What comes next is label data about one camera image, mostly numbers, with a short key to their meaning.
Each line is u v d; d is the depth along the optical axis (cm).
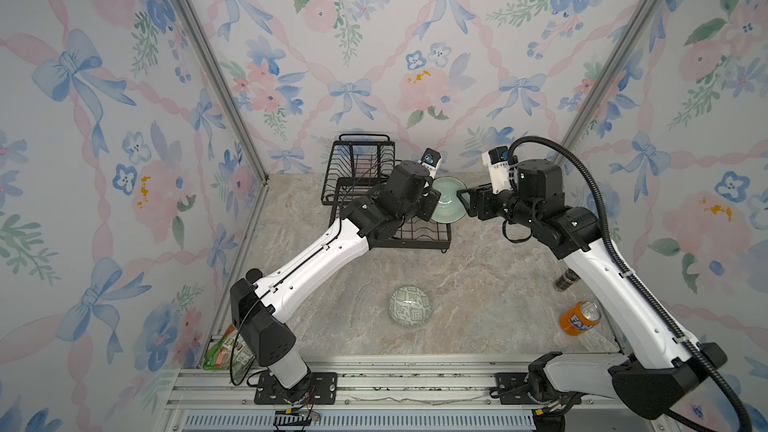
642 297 41
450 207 74
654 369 39
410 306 86
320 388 75
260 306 41
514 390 72
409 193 51
